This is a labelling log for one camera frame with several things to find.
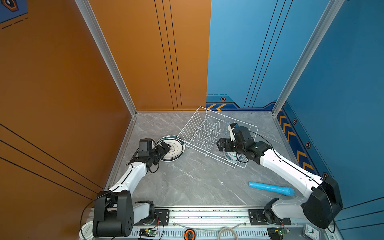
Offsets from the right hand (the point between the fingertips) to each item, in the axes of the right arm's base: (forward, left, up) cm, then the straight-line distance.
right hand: (221, 143), depth 82 cm
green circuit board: (-39, +38, -18) cm, 57 cm away
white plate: (+4, +27, -12) cm, 30 cm away
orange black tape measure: (-40, +17, -14) cm, 46 cm away
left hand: (+1, +32, -7) cm, 33 cm away
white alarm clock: (-39, -38, -16) cm, 57 cm away
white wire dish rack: (+18, +11, -11) cm, 24 cm away
